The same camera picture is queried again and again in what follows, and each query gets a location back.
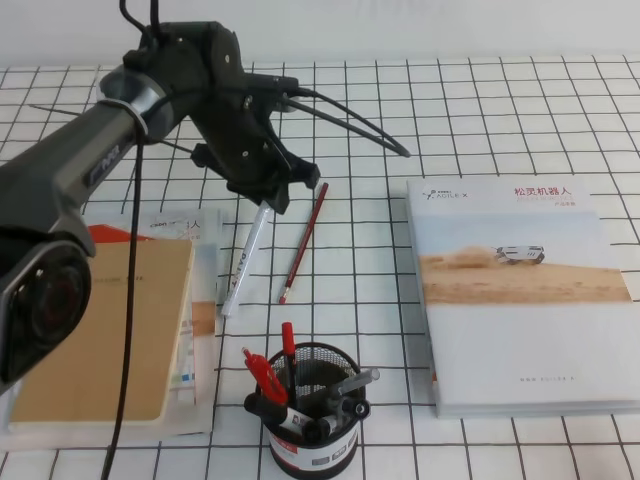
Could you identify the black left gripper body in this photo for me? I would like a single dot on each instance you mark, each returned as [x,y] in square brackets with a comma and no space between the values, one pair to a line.
[198,67]

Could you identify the tan kraft notebook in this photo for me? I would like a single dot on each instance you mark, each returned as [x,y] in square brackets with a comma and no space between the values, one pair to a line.
[123,351]

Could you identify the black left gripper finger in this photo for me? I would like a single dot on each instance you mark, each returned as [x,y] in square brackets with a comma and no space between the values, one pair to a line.
[276,196]
[305,173]

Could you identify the red cap black pen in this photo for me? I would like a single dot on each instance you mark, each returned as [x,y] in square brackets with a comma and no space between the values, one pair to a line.
[289,351]

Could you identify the checkered white tablecloth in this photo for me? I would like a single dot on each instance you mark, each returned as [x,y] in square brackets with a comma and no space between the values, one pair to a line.
[356,288]

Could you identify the white brochure under stack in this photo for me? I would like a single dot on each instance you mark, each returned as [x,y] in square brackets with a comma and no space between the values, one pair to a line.
[179,418]

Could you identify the clear grey pen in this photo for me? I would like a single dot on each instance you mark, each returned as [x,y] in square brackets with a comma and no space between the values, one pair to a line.
[353,383]

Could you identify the short black marker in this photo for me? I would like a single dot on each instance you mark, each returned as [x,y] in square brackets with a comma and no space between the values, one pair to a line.
[347,409]

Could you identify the white paint marker pen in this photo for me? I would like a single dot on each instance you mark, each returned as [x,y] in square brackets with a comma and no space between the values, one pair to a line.
[243,269]

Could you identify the black mesh pen holder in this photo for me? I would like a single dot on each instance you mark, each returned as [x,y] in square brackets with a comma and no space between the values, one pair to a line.
[318,367]

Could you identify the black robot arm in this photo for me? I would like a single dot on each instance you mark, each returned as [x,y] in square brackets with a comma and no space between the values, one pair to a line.
[45,244]

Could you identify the red retractable pen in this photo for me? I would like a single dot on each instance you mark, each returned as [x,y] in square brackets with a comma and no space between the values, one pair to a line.
[265,377]

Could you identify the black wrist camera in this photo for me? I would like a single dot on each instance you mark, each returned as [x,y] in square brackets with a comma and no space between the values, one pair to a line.
[268,89]

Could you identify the black marker red label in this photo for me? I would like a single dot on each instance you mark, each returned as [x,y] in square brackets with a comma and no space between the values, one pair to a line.
[278,416]

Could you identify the red pencil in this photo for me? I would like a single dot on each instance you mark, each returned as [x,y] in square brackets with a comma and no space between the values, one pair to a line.
[302,246]

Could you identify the white robot catalogue stack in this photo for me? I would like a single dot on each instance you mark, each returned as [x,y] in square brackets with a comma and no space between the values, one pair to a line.
[526,309]

